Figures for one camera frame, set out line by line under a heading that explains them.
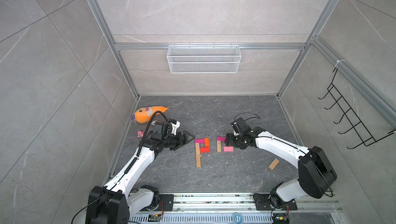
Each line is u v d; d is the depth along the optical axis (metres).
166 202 0.74
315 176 0.42
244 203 0.75
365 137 0.59
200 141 0.94
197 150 0.90
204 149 0.91
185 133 0.71
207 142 0.93
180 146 0.71
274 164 0.84
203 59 1.01
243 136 0.65
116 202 0.38
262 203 0.73
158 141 0.62
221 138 0.96
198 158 0.88
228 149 0.90
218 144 0.92
